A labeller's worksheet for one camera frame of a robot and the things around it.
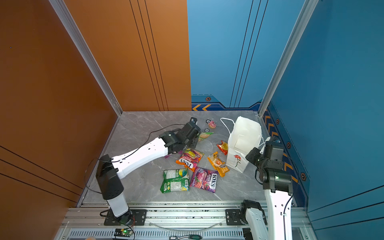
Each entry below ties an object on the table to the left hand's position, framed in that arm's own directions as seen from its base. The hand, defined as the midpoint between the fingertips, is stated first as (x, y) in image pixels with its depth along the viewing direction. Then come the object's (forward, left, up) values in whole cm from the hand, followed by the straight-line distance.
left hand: (194, 136), depth 81 cm
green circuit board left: (-42, +33, -22) cm, 57 cm away
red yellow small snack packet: (+4, -19, -17) cm, 26 cm away
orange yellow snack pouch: (-8, -14, -18) cm, 24 cm away
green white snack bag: (-18, +11, -17) cm, 27 cm away
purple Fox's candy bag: (-17, -6, -17) cm, 25 cm away
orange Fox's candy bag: (-5, +3, -16) cm, 17 cm away
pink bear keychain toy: (+23, -12, -17) cm, 31 cm away
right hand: (-11, -27, +4) cm, 29 cm away
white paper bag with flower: (+5, -30, -7) cm, 32 cm away
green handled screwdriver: (-43, 0, -19) cm, 47 cm away
